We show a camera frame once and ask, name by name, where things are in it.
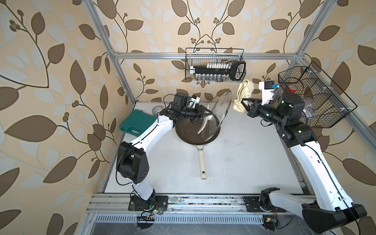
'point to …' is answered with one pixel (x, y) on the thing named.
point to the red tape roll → (291, 88)
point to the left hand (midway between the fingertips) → (209, 112)
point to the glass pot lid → (215, 118)
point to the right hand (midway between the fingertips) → (240, 99)
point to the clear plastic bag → (309, 110)
